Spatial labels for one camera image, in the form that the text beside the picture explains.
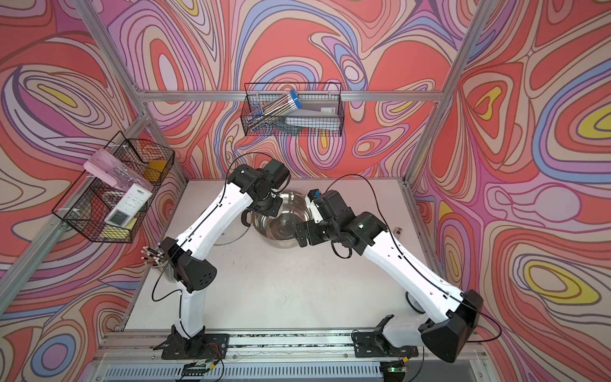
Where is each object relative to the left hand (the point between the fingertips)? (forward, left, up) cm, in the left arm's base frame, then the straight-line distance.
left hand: (272, 210), depth 80 cm
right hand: (-11, -13, +1) cm, 17 cm away
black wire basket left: (-3, +48, +9) cm, 49 cm away
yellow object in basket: (+9, +39, +10) cm, 42 cm away
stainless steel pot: (+8, 0, -25) cm, 26 cm away
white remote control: (-6, +41, +10) cm, 42 cm away
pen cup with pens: (-15, +36, -6) cm, 40 cm away
